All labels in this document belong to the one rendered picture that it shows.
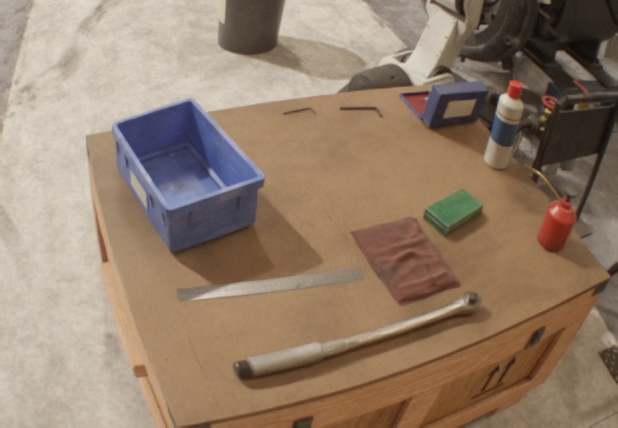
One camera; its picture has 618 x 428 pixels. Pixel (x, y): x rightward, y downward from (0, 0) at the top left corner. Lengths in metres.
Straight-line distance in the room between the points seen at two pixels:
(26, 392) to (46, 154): 1.02
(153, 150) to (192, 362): 0.54
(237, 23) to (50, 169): 1.05
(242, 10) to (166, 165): 1.41
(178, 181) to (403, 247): 0.46
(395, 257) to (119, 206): 0.54
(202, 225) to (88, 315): 0.65
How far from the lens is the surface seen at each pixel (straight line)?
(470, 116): 1.72
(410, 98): 1.76
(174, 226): 1.19
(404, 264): 1.27
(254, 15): 2.76
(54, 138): 2.41
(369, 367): 1.11
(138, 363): 1.29
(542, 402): 1.78
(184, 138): 1.47
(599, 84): 2.96
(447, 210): 1.39
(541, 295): 1.33
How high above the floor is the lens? 1.35
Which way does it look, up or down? 39 degrees down
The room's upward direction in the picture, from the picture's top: 9 degrees clockwise
